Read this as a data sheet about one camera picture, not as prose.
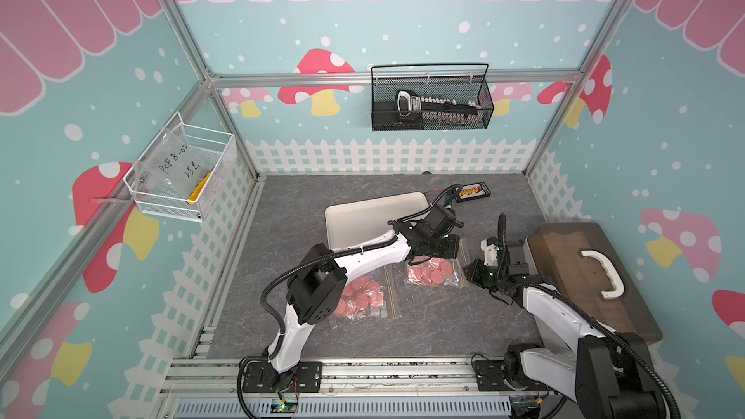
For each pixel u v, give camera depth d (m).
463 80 0.91
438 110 0.88
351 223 1.03
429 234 0.67
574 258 0.82
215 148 0.82
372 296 0.85
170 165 0.67
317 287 0.50
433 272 0.89
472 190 1.13
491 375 0.74
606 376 0.41
